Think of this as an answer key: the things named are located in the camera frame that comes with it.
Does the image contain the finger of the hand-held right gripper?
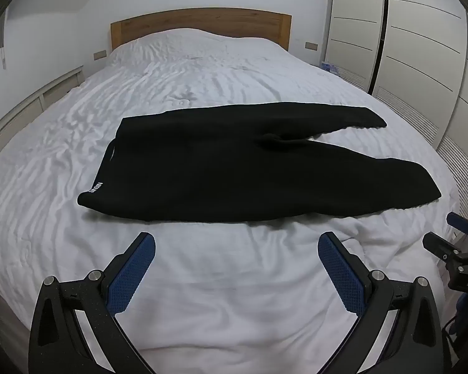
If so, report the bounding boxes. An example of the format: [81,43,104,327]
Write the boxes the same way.
[422,233,468,266]
[446,212,468,239]

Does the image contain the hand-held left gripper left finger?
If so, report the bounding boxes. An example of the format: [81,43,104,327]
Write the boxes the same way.
[28,232,157,374]

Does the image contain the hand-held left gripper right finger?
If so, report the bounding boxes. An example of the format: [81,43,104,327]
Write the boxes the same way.
[318,231,451,374]

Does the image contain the black pants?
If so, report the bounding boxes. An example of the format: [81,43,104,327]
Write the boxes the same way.
[77,102,442,223]

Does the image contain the white wardrobe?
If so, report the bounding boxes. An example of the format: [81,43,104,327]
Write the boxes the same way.
[322,0,468,238]

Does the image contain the bed with white duvet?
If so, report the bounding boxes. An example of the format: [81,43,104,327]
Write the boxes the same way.
[0,27,463,374]

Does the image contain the wooden headboard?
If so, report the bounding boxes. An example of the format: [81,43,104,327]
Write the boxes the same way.
[110,8,292,52]

